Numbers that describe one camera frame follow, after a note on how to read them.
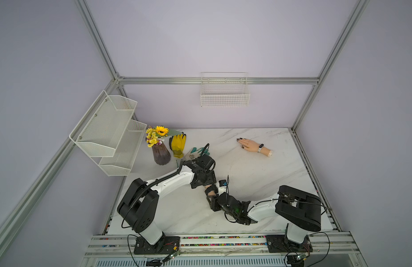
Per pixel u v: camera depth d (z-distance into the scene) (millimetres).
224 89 938
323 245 758
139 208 440
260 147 1042
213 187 849
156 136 819
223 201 665
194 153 1039
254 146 1063
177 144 1101
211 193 843
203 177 749
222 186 782
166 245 732
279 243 732
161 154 962
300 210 477
